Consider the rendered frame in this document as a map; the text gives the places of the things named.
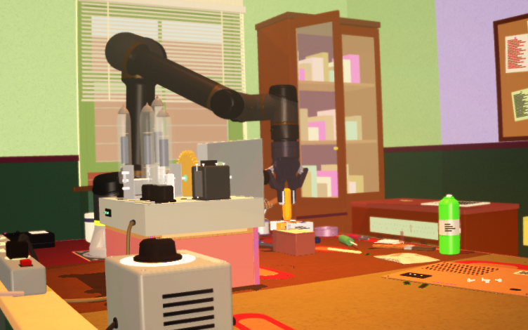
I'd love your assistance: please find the cork notice board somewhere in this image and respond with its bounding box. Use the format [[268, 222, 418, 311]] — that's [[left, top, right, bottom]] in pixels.
[[492, 13, 528, 143]]

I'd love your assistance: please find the white mug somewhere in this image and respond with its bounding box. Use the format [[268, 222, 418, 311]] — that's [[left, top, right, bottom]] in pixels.
[[84, 212, 97, 244]]

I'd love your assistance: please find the pink chassis stand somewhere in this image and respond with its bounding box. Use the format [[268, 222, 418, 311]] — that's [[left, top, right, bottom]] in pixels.
[[105, 226, 260, 289]]

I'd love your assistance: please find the red handled tool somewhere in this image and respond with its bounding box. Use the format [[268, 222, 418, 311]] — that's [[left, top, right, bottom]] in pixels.
[[315, 245, 363, 255]]

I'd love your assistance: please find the black plug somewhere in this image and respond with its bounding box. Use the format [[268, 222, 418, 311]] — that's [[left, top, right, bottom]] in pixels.
[[4, 239, 29, 260]]

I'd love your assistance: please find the white small box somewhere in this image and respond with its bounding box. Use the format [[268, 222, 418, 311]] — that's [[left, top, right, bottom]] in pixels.
[[270, 220, 315, 232]]

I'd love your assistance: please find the black transformer dial knob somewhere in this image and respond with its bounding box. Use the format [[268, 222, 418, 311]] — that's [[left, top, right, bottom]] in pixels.
[[133, 237, 183, 263]]

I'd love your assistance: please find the grey front panel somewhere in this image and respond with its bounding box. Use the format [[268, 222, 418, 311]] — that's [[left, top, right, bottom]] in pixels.
[[196, 138, 265, 199]]

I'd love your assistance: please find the red wooden radio cabinet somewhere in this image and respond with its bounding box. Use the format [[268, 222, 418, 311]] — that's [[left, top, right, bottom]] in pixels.
[[350, 197, 520, 258]]

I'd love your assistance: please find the window with blinds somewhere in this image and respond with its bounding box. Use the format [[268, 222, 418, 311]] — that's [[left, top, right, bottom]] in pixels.
[[76, 0, 248, 187]]

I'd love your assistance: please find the brass tuning gear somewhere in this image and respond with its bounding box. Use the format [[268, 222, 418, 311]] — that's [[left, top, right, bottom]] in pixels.
[[177, 150, 199, 197]]

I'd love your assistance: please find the orange perforated back panel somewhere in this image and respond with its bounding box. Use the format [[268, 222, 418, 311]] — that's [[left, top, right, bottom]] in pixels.
[[381, 260, 528, 297]]

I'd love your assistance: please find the green spray can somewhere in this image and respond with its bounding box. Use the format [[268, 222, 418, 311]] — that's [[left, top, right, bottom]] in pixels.
[[437, 194, 461, 256]]

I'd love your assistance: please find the brown handled brush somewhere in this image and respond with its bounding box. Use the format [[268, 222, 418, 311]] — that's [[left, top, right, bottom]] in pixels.
[[371, 242, 438, 251]]

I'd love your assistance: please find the grey variable transformer box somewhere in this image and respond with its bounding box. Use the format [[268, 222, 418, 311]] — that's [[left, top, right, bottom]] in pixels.
[[105, 249, 235, 330]]

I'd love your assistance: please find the grey power strip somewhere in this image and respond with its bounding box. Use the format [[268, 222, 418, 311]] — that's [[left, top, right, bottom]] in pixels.
[[0, 235, 48, 296]]

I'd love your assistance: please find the white plastic bottle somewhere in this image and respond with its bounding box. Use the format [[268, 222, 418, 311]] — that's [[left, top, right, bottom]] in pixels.
[[88, 220, 107, 260]]

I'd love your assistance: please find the cream paper sheet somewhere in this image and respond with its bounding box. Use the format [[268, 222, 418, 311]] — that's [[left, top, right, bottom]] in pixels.
[[373, 252, 441, 265]]

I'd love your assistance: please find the black transformer block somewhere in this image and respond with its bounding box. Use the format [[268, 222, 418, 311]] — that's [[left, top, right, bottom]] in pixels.
[[191, 159, 232, 201]]

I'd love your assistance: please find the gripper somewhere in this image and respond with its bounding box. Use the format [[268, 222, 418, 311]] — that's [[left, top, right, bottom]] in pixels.
[[263, 140, 309, 204]]

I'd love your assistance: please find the black box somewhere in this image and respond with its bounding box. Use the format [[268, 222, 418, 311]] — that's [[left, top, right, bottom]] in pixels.
[[3, 230, 56, 250]]

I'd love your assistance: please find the wooden glass door cabinet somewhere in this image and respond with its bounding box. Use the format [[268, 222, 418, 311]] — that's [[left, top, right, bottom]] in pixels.
[[254, 10, 385, 232]]

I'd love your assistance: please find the yellow handled screwdriver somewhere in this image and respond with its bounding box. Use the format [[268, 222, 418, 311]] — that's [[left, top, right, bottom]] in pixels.
[[282, 187, 293, 222]]

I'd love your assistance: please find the cream radio chassis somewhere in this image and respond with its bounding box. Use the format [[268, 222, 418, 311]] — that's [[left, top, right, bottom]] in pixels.
[[98, 194, 265, 238]]

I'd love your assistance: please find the brown tool block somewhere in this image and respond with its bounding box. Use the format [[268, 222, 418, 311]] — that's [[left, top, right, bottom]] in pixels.
[[272, 228, 317, 256]]

